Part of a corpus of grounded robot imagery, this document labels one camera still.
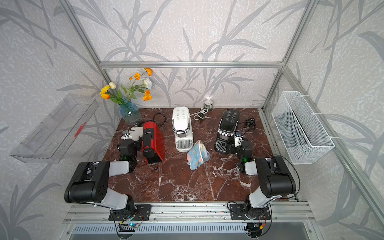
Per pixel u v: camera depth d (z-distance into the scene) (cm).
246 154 71
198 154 85
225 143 98
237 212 73
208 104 116
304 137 60
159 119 113
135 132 104
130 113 102
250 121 109
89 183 45
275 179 46
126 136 78
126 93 98
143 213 73
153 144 79
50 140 65
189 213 76
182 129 81
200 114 112
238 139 81
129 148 71
